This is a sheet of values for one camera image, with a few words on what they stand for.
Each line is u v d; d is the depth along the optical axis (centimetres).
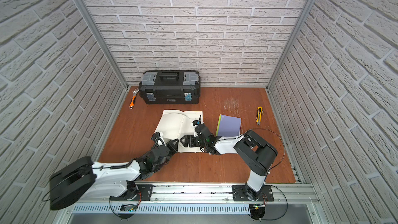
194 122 83
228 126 98
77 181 43
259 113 103
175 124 92
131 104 107
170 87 97
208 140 71
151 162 64
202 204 72
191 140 78
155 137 72
